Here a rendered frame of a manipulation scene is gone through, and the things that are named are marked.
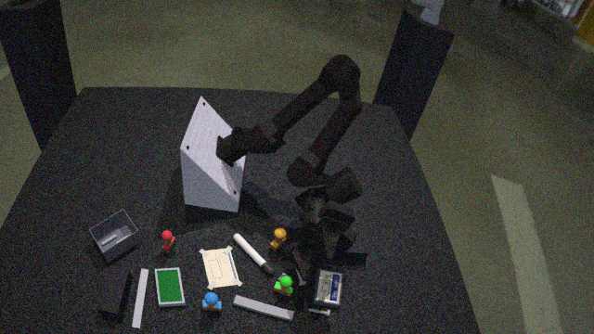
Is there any cream paper card taped down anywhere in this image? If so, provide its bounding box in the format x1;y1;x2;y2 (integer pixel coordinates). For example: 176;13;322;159
199;246;243;290

